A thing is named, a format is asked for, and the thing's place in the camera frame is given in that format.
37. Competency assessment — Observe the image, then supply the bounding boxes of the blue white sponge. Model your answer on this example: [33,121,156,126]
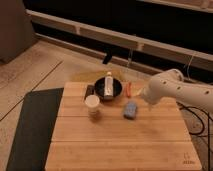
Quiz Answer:
[123,101,137,119]

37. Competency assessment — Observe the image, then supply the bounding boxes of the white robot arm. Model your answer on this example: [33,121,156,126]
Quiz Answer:
[140,69,213,113]

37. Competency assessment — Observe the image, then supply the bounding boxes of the black bowl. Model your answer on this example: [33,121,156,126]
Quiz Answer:
[95,76,122,101]

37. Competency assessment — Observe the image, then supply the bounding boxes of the white bottle in bowl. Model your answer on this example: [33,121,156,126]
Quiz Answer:
[104,72,113,99]

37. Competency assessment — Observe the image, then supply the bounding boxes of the white paper cup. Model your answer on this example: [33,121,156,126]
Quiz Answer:
[85,95,100,116]

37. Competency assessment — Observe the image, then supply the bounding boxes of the orange marker pen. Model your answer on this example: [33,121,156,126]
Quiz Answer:
[126,82,131,98]

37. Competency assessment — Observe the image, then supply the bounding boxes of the black floor mat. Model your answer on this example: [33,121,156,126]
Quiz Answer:
[6,88,63,171]

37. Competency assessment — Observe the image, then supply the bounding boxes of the brown couch corner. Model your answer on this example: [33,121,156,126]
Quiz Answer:
[0,0,37,63]

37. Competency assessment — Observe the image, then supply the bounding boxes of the black clip on rail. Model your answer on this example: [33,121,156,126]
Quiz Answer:
[102,49,112,64]

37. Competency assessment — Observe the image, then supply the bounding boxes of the wooden shelf rail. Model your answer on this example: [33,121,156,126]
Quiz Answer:
[26,10,213,71]

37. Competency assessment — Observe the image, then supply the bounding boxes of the black cables on floor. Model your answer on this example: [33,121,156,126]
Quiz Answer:
[176,101,213,171]

